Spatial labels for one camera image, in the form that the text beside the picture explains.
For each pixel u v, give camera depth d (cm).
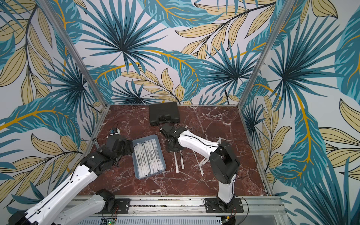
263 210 74
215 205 73
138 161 88
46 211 39
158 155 91
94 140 98
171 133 62
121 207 73
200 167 88
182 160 90
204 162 90
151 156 90
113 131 66
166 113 107
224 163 47
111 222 71
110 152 55
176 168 81
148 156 90
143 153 92
